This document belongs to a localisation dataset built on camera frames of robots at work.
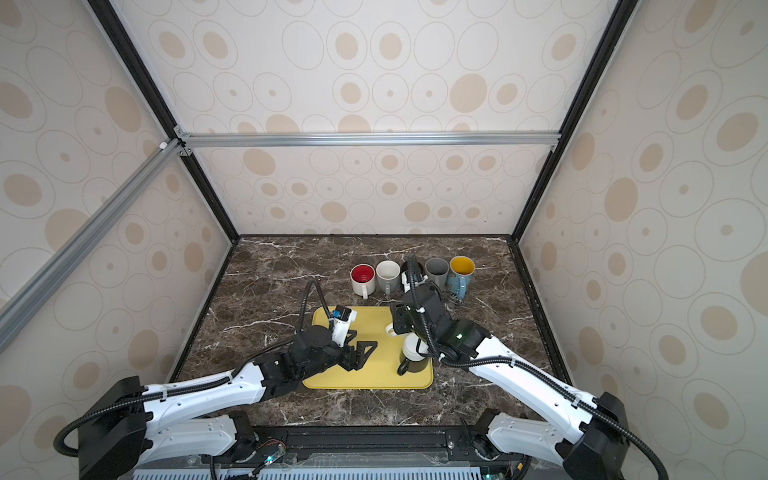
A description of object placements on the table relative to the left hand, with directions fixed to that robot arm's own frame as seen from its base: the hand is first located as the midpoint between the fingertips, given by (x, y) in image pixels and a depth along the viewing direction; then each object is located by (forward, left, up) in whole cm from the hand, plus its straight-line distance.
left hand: (374, 339), depth 76 cm
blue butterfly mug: (+27, -27, -6) cm, 38 cm away
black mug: (+28, -8, -7) cm, 30 cm away
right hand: (+7, -6, +5) cm, 11 cm away
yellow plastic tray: (-3, -1, -13) cm, 13 cm away
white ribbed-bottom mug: (+7, -4, -10) cm, 12 cm away
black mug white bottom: (-2, -9, -8) cm, 13 cm away
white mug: (+28, +6, -13) cm, 31 cm away
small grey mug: (+27, -3, -9) cm, 28 cm away
